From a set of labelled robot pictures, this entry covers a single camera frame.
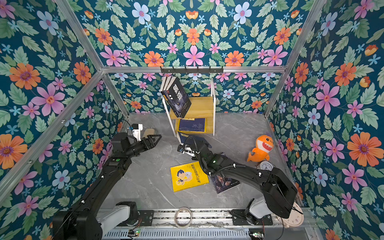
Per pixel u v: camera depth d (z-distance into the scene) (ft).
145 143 2.26
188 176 2.83
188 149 2.22
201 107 3.24
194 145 1.84
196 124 3.42
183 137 2.67
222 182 2.75
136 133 2.35
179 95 2.83
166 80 2.70
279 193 1.36
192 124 3.42
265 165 2.90
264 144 3.03
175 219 2.41
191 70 3.05
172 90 2.64
